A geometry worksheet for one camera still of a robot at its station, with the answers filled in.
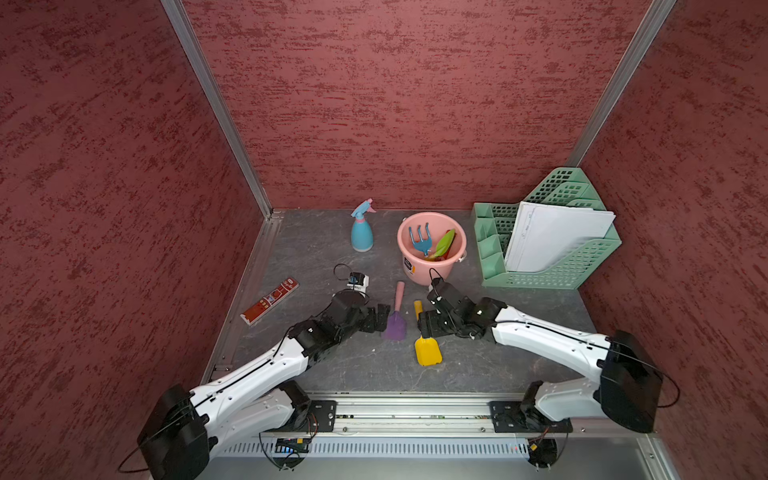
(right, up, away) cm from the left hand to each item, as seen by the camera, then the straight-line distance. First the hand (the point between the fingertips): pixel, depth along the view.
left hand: (373, 311), depth 81 cm
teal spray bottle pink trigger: (-6, +21, +23) cm, 32 cm away
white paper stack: (+50, +23, +6) cm, 55 cm away
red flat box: (-39, -4, +10) cm, 40 cm away
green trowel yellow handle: (+22, +18, +16) cm, 33 cm away
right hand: (+17, -5, +2) cm, 17 cm away
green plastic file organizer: (+44, +25, +28) cm, 58 cm away
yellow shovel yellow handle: (+16, -12, +5) cm, 21 cm away
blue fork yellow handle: (+16, +18, +19) cm, 31 cm away
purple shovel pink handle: (+7, -7, +10) cm, 14 cm away
